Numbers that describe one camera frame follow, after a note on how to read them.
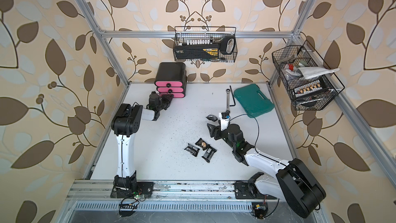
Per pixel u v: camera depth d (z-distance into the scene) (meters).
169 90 1.04
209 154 0.85
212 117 0.99
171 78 1.07
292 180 0.42
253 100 1.07
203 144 0.87
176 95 1.10
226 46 0.87
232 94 1.14
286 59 0.85
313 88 0.66
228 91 1.16
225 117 0.72
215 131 0.74
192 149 0.86
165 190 0.75
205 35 0.91
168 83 0.99
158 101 0.91
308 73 0.64
